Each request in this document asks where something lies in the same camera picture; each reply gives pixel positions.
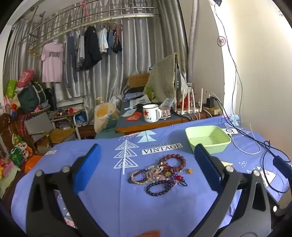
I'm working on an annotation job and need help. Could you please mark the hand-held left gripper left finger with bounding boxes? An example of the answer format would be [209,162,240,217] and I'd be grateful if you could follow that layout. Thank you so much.
[26,143,107,237]

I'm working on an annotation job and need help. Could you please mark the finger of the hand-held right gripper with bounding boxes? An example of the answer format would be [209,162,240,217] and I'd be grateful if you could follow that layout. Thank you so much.
[273,156,292,180]
[272,201,289,216]

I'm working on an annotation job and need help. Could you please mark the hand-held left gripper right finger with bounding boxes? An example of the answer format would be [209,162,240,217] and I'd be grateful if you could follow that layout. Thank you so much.
[194,143,272,237]

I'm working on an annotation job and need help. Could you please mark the brown wooden bead bracelet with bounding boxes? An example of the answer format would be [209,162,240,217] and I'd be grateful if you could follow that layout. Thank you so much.
[159,154,186,174]

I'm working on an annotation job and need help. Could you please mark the red bead pendant with tassel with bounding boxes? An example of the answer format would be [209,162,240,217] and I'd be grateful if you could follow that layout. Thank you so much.
[174,174,189,187]

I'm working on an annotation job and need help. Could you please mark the green plastic tray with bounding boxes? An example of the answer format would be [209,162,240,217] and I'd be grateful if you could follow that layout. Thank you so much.
[185,125,231,154]

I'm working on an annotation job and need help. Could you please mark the dark and amber bead bracelet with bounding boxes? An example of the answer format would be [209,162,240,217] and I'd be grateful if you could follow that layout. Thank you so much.
[128,169,153,185]

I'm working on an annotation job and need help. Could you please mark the bead bracelets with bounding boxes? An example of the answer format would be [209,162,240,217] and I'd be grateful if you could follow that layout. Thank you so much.
[146,165,169,181]

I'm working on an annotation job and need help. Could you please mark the dark purple bead bracelet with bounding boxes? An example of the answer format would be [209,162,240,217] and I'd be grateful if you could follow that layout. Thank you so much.
[146,180,175,197]

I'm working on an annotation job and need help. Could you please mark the blue printed bed sheet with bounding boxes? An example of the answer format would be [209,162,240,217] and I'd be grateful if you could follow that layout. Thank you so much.
[10,115,292,237]

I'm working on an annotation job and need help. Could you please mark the yellow plastic bag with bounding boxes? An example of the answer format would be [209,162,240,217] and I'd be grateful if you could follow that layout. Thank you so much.
[94,98,119,134]

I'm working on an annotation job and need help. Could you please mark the beige power strip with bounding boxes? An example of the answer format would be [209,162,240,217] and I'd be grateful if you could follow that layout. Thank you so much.
[203,106,220,115]

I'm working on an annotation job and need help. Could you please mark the white router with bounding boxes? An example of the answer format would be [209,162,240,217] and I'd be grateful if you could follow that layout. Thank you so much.
[177,88,204,115]

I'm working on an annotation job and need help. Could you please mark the wooden side table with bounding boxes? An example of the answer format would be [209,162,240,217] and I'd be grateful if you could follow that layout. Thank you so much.
[116,100,220,134]

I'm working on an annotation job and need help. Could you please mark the grey flat box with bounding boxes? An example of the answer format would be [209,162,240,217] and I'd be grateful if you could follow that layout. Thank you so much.
[24,112,54,137]

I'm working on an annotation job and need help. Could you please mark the red envelope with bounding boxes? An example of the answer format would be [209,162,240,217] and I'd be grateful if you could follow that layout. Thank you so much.
[125,112,143,121]

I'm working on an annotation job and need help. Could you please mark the clear jar with red contents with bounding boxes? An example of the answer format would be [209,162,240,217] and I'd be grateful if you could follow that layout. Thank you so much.
[181,83,195,110]

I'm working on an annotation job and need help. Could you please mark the clear snack jar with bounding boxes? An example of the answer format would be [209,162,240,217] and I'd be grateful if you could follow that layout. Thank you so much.
[159,98,174,119]

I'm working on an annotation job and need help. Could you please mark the white enamel mug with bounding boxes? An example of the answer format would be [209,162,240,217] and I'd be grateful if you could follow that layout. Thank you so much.
[143,104,163,123]

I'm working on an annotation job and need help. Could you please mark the dark green duffel bag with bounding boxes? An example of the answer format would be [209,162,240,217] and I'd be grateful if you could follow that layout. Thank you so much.
[18,81,47,112]

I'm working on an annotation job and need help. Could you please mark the cardboard box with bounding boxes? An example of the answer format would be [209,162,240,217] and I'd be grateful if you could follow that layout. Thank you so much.
[128,73,150,88]

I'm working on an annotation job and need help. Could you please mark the pink bag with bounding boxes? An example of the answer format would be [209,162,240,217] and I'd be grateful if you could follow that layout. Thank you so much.
[18,69,35,88]

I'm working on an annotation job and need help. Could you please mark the pink t-shirt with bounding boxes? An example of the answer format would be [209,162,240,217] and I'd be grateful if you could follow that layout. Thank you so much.
[41,42,64,83]

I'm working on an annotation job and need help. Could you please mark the grey shirt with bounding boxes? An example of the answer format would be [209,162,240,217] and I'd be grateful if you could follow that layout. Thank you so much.
[75,31,85,71]

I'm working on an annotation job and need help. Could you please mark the black shirt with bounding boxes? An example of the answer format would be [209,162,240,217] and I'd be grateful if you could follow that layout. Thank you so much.
[83,26,103,70]

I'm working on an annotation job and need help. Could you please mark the grey pipe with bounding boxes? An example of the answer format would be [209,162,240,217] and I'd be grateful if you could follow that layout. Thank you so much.
[187,0,199,85]

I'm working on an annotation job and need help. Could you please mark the blue garment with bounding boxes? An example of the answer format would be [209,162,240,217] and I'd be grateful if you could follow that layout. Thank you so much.
[107,28,115,55]

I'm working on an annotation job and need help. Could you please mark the white shirt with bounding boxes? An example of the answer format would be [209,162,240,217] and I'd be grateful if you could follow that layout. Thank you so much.
[98,27,109,54]

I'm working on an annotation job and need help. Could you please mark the dark underwear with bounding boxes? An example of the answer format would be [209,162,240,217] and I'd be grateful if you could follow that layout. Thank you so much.
[113,25,124,54]

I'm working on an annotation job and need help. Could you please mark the metal clothes rack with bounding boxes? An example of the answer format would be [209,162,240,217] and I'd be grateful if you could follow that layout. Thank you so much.
[28,0,160,53]

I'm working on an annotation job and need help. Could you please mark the white charging cable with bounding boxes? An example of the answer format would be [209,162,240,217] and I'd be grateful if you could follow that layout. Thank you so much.
[230,123,262,156]

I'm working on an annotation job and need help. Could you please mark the black cable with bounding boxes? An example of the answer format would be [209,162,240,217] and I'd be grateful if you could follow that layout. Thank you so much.
[213,0,292,194]

